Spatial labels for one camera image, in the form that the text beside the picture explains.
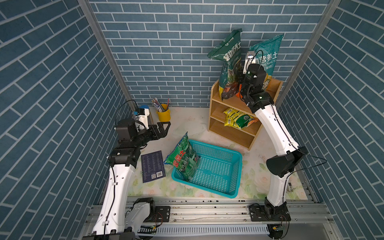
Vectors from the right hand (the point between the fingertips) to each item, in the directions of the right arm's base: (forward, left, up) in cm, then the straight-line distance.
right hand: (253, 66), depth 71 cm
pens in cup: (+3, +54, -32) cm, 63 cm away
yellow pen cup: (+4, +52, -43) cm, 68 cm away
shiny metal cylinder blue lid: (-5, +59, -38) cm, 71 cm away
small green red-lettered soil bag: (-33, +32, -35) cm, 57 cm away
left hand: (-25, +39, -17) cm, 49 cm away
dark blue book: (-33, +52, -49) cm, 78 cm away
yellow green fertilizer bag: (-8, +4, -29) cm, 30 cm away
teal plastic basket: (-31, +11, -50) cm, 60 cm away
